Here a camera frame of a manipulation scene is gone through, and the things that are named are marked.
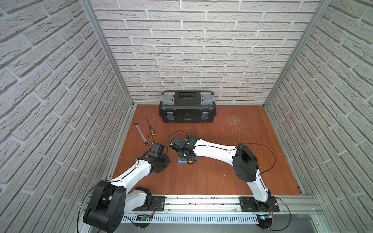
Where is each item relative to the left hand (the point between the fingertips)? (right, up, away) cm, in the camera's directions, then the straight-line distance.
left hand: (170, 160), depth 88 cm
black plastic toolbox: (+10, +34, +7) cm, 36 cm away
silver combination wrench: (-18, +10, +8) cm, 22 cm away
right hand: (+10, +2, 0) cm, 11 cm away
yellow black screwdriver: (-17, +18, +16) cm, 30 cm away
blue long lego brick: (+8, +2, -10) cm, 13 cm away
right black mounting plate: (+43, -19, -14) cm, 49 cm away
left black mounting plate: (-5, -18, -15) cm, 24 cm away
